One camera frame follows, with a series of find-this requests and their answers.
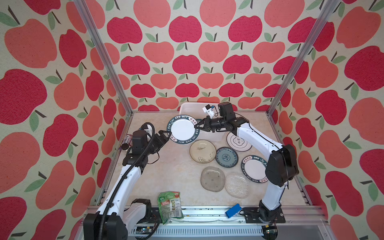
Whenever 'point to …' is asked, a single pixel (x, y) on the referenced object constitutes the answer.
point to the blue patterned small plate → (226, 157)
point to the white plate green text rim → (182, 129)
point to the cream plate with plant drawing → (202, 151)
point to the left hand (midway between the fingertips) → (169, 138)
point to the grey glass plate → (212, 179)
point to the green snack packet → (170, 205)
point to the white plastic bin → (195, 109)
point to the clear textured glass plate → (237, 186)
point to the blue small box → (233, 210)
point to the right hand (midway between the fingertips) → (195, 129)
